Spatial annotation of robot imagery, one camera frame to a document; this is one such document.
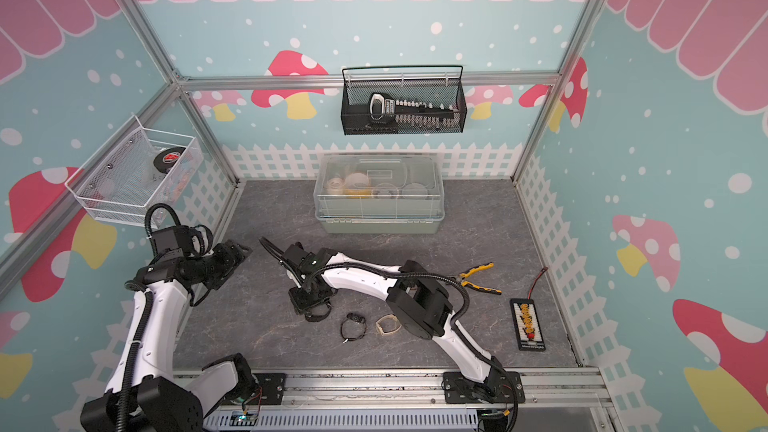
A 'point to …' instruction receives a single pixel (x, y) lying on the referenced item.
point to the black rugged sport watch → (357, 319)
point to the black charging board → (527, 326)
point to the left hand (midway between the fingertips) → (244, 262)
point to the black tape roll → (165, 160)
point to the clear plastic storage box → (379, 193)
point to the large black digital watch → (315, 318)
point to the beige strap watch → (389, 331)
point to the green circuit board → (243, 418)
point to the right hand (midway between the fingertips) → (301, 309)
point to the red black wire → (535, 280)
